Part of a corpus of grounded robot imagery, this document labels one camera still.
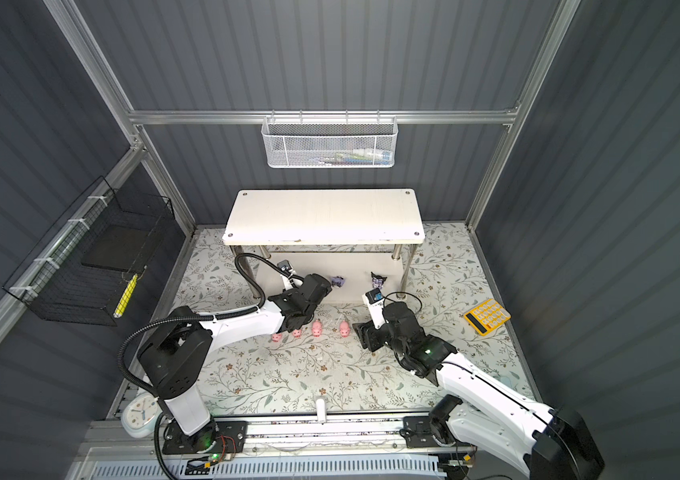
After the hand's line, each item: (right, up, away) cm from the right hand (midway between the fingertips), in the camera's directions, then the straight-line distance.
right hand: (367, 322), depth 80 cm
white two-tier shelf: (-2, +22, -10) cm, 24 cm away
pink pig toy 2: (-27, -6, +8) cm, 29 cm away
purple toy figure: (+4, +11, +10) cm, 15 cm away
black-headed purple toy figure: (-9, +10, +12) cm, 18 cm away
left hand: (-19, +10, +11) cm, 24 cm away
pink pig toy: (-6, -5, +11) cm, 13 cm away
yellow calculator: (+39, -1, +13) cm, 41 cm away
